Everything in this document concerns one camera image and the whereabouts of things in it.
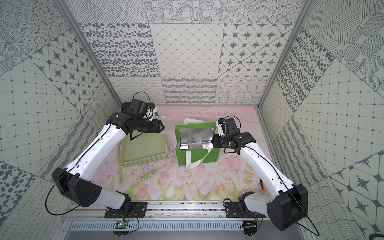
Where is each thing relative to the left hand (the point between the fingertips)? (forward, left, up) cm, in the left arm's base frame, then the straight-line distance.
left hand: (158, 124), depth 77 cm
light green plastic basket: (0, +14, -26) cm, 29 cm away
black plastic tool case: (+38, +41, -25) cm, 61 cm away
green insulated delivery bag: (+3, -18, -23) cm, 29 cm away
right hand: (-6, -30, -9) cm, 32 cm away
